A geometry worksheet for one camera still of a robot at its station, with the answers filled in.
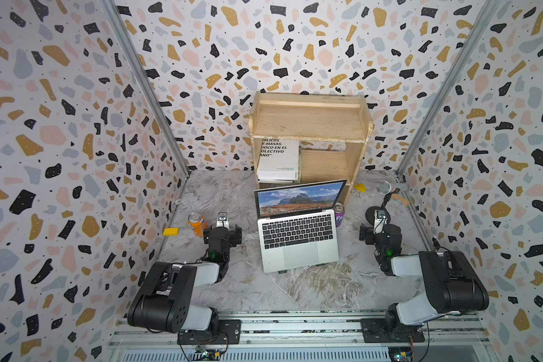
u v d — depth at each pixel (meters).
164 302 0.44
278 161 0.88
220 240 0.69
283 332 0.76
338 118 0.82
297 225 0.87
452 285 0.46
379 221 0.82
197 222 0.90
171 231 0.98
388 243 0.73
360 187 1.16
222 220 0.79
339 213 0.93
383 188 0.81
